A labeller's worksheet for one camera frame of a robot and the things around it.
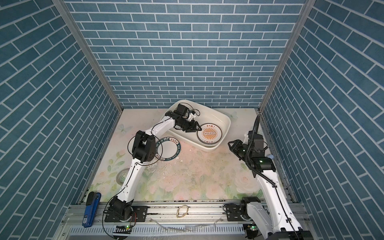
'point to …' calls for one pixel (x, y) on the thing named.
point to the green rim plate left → (167, 149)
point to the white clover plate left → (130, 145)
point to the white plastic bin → (206, 114)
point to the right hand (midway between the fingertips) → (228, 141)
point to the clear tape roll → (121, 175)
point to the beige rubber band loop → (187, 207)
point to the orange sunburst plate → (211, 133)
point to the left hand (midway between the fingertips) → (198, 129)
